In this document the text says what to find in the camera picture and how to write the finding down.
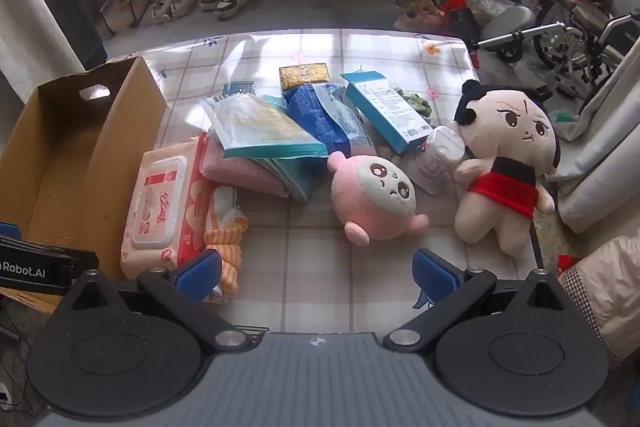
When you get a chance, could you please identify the white draped cloth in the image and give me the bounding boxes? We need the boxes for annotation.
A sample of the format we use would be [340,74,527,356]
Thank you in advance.
[0,0,106,108]

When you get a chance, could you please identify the black ribbed cabinet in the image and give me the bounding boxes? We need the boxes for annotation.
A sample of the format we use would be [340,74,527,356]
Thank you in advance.
[42,0,109,68]

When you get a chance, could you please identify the brown slippers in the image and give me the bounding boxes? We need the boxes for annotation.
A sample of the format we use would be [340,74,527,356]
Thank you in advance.
[394,0,447,32]

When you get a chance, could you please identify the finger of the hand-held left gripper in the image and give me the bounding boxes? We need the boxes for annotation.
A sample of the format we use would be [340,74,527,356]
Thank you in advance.
[0,222,76,261]

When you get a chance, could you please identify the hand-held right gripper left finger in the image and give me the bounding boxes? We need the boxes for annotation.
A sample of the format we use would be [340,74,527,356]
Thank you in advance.
[70,249,253,355]

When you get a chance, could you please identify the teal folded cloth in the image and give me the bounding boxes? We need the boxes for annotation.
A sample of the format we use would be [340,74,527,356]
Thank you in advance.
[257,154,321,204]

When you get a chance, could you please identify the white yogurt cup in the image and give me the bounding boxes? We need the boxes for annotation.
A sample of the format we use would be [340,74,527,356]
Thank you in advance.
[406,126,467,196]

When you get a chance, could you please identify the gold snack packet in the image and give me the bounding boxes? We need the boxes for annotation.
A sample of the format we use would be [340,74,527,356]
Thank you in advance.
[278,63,332,94]

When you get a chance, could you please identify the white packet with teal edge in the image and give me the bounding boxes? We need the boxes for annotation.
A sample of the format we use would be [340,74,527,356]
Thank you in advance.
[198,93,329,160]

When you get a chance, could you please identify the pink towel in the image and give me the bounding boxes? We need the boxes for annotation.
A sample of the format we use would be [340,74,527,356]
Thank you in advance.
[199,132,291,198]

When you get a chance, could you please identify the pink wet wipes pack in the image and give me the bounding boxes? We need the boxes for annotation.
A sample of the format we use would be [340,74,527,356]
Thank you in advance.
[120,142,213,280]

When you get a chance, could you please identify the black-haired plush doll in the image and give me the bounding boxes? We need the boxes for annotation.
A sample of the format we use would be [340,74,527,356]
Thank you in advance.
[452,79,561,258]

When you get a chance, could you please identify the checked beige cloth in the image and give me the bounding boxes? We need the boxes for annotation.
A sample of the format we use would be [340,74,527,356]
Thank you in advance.
[557,232,640,365]

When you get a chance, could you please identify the brown cardboard box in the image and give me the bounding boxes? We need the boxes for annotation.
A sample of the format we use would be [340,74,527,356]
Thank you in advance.
[0,56,168,313]

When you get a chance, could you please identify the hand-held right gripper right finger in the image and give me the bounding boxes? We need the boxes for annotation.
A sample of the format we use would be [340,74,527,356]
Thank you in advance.
[384,249,573,354]

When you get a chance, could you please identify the white padded cloth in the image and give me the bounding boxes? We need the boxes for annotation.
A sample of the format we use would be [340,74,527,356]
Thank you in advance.
[545,57,640,235]

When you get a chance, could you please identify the black bag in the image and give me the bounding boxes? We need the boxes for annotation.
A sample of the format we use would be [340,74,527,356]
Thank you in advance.
[447,7,481,45]

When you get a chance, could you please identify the white shoe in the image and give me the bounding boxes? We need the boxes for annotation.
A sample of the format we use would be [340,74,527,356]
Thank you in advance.
[150,0,176,26]
[167,0,198,18]

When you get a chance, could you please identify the pink round plush toy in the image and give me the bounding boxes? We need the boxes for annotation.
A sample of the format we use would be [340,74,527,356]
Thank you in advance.
[327,151,430,248]

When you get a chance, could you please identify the green cloth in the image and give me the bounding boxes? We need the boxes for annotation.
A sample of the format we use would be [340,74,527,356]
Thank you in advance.
[397,89,432,118]

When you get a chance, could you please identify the orange striped cloth pack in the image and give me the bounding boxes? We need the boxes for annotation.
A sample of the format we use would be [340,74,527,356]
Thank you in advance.
[202,186,251,305]

